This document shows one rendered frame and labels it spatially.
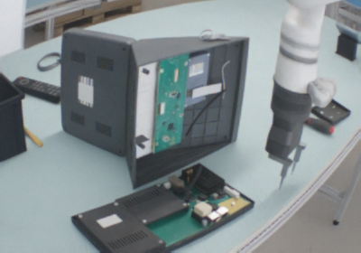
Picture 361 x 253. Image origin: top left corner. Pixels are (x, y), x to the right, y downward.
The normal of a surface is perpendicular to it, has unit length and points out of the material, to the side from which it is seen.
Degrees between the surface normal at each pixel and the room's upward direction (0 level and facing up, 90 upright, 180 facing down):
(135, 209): 0
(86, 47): 90
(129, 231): 0
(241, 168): 0
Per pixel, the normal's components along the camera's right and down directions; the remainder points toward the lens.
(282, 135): -0.55, 0.03
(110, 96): -0.46, 0.40
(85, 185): 0.07, -0.87
